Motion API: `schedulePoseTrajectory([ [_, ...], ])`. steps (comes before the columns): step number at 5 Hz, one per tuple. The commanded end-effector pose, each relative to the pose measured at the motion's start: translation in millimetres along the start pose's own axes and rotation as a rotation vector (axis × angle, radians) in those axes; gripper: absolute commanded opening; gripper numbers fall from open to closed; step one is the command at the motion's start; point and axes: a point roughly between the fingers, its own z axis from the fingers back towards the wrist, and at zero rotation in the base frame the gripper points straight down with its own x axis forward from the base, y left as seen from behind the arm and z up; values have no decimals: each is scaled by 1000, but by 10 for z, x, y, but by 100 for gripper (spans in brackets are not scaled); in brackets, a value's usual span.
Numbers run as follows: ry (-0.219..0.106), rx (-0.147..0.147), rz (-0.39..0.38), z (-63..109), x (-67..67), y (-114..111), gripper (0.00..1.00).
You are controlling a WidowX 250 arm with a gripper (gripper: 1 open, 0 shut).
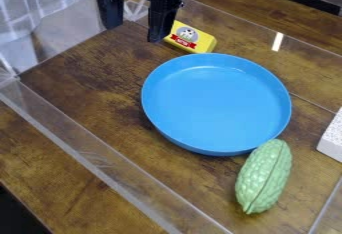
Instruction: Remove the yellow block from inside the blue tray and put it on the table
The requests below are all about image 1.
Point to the blue round tray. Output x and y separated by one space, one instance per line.
215 104

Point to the white speckled sponge block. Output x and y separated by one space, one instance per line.
330 142

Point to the white patterned cloth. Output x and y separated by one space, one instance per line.
34 4

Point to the green bitter gourd toy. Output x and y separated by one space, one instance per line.
263 176

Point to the clear acrylic enclosure wall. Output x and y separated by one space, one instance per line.
80 99

